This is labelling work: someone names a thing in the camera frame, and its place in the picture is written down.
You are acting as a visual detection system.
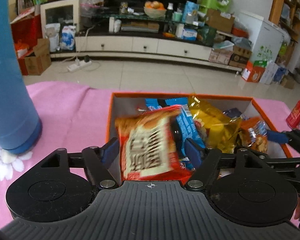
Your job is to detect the red white snack bag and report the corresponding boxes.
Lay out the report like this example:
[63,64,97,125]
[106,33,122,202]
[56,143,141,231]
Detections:
[115,105,192,184]

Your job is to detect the red soda can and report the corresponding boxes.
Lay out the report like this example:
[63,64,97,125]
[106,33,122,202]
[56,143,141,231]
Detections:
[286,100,300,129]

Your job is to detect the orange nut snack bag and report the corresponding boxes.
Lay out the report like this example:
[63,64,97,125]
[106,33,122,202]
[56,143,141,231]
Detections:
[238,116,268,153]

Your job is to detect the golden yellow snack bag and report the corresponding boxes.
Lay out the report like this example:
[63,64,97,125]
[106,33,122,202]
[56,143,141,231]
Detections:
[188,96,243,153]

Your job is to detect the blue cookie packet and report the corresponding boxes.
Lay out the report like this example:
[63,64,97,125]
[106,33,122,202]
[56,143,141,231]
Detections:
[165,97,205,158]

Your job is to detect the pink floral tablecloth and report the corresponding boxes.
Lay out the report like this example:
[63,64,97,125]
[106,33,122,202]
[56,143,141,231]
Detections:
[0,82,300,239]

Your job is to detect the orange storage box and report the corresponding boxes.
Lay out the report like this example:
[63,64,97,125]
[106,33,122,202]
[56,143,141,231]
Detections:
[105,92,294,183]

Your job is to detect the blue thermos jug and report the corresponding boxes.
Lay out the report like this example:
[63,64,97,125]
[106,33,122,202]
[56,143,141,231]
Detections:
[0,0,42,154]

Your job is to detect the white power strip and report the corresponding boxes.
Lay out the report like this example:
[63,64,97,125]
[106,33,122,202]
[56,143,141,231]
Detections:
[67,60,92,73]

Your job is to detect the white mini fridge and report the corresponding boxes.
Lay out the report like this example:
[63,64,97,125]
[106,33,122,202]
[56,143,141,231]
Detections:
[238,11,285,63]

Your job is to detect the brown cardboard box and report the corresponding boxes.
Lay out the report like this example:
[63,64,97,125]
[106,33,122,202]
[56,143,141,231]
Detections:
[24,38,51,75]

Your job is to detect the white TV cabinet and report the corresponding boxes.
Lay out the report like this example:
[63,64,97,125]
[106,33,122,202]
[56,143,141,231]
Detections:
[51,34,242,72]

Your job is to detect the wooden bookshelf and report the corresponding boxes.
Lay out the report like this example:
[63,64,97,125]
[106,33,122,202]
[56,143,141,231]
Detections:
[269,0,300,66]

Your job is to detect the fruit bowl with oranges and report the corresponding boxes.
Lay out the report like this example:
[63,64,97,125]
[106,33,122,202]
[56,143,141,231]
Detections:
[143,1,166,19]

